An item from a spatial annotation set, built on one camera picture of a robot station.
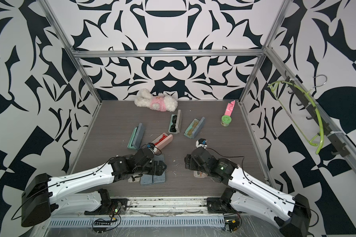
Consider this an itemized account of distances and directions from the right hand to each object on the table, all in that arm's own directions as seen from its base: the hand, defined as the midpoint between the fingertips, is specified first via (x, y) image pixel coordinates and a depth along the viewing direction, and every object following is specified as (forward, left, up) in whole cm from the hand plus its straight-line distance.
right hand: (187, 158), depth 77 cm
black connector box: (-27, -21, -15) cm, 37 cm away
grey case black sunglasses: (+29, +7, -11) cm, 32 cm away
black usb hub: (-26, +42, -15) cm, 52 cm away
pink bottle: (+38, -31, -4) cm, 49 cm away
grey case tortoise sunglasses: (-7, +22, -9) cm, 25 cm away
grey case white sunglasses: (-7, +15, -9) cm, 19 cm away
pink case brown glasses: (-4, -8, -12) cm, 15 cm away
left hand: (-1, +14, -3) cm, 14 cm away
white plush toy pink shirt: (+44, +18, -4) cm, 48 cm away
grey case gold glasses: (+27, -6, -11) cm, 29 cm away
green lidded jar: (+31, -28, -9) cm, 42 cm away
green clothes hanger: (+30, -46, +20) cm, 59 cm away
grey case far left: (+17, +30, -5) cm, 35 cm away
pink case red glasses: (+13, +15, -5) cm, 21 cm away
